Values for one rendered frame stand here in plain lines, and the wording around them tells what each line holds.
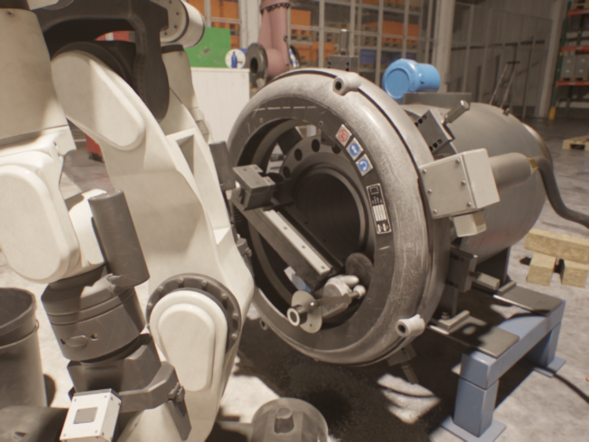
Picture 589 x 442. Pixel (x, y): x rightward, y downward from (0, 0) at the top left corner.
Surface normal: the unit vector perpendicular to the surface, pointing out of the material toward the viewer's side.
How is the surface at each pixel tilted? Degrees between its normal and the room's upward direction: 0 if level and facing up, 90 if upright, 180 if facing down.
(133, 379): 90
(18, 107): 84
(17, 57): 91
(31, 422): 12
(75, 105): 90
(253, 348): 0
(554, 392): 0
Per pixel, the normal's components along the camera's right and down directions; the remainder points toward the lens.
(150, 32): 1.00, 0.02
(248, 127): -0.75, 0.19
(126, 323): 0.86, -0.04
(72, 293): -0.04, -0.50
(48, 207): 0.63, 0.08
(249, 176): 0.28, -0.77
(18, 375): 0.94, 0.15
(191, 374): -0.08, 0.29
